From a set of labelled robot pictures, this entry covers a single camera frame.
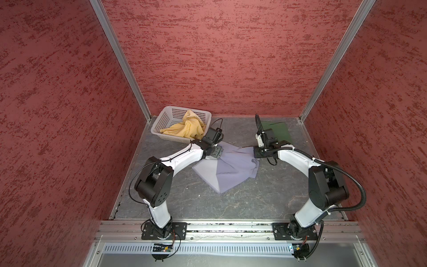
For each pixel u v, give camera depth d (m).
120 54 0.87
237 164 0.93
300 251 0.71
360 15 0.73
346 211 0.84
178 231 0.74
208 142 0.71
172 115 1.17
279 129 1.14
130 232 0.76
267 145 0.74
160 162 0.50
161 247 0.72
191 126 0.95
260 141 0.78
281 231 0.74
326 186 0.47
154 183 0.47
